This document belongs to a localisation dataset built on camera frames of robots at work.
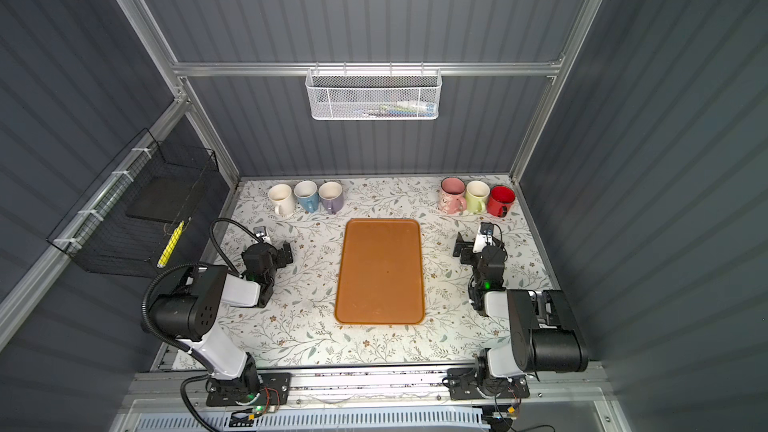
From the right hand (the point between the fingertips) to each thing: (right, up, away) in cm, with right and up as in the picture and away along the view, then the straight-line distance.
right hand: (480, 236), depth 90 cm
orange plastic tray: (-31, -12, +4) cm, 33 cm away
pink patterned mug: (-6, +13, +12) cm, 19 cm away
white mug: (-67, +13, +17) cm, 70 cm away
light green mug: (+3, +13, +15) cm, 20 cm away
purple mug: (-50, +13, +20) cm, 55 cm away
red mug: (+12, +11, +15) cm, 22 cm away
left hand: (-67, -3, +6) cm, 68 cm away
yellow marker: (-78, 0, -22) cm, 81 cm away
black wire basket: (-92, +5, -18) cm, 94 cm away
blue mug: (-58, +14, +16) cm, 62 cm away
